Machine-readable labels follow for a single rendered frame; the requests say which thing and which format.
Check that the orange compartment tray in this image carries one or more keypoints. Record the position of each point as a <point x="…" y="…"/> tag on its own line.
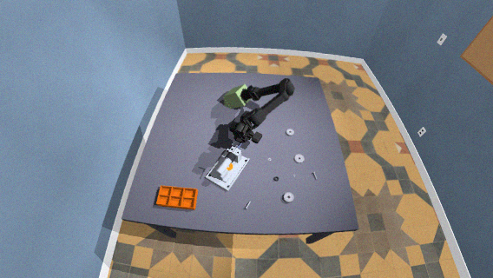
<point x="178" y="197"/>

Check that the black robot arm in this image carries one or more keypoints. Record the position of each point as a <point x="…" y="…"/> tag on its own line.
<point x="258" y="115"/>

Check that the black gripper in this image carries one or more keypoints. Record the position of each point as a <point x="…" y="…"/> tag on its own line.
<point x="255" y="137"/>

